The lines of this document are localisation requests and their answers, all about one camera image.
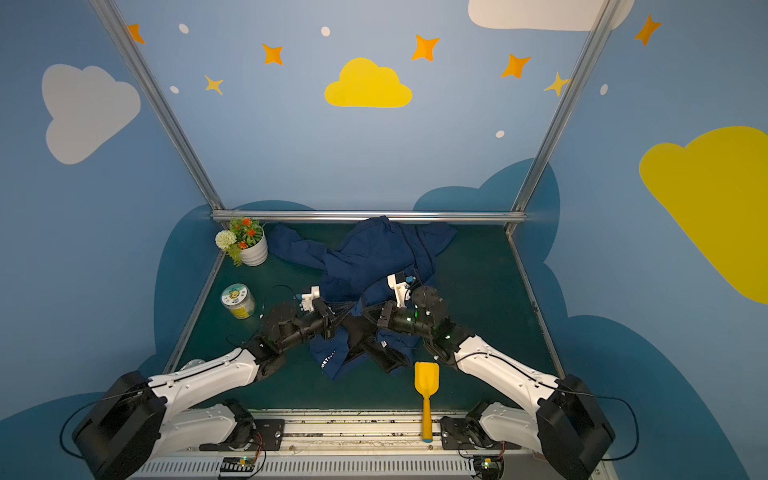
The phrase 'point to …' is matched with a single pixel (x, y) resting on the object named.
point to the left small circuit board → (237, 464)
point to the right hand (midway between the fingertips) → (364, 309)
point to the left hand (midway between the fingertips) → (354, 301)
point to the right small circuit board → (489, 467)
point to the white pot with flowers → (245, 242)
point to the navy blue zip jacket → (354, 270)
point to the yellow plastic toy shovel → (427, 383)
